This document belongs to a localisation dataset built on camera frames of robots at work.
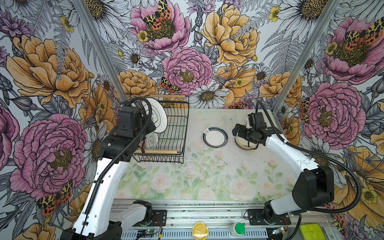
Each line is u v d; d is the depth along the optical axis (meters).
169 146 0.97
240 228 0.64
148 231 0.71
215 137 1.07
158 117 0.75
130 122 0.44
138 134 0.43
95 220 0.36
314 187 0.43
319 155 0.82
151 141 0.94
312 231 0.69
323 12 0.75
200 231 0.70
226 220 0.76
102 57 0.89
